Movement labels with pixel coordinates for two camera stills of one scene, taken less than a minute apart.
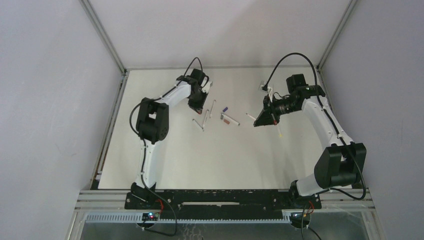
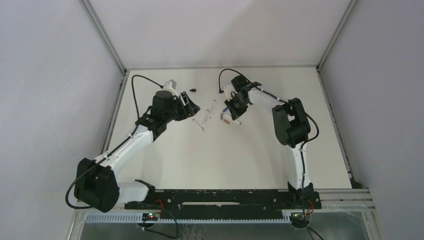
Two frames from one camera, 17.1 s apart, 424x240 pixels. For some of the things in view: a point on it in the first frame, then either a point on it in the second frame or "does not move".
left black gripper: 196,101 -> 182,105
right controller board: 297,217 does not move
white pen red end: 207,112 does not move
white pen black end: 198,124 does not move
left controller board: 150,216 does not move
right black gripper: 271,110 -> 236,104
